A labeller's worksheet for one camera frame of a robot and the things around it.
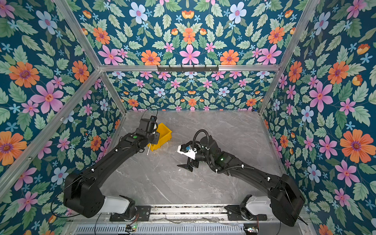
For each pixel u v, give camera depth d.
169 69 0.91
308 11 0.69
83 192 0.40
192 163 0.64
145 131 0.63
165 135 0.97
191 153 0.62
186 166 0.64
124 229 0.70
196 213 0.75
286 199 0.40
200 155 0.64
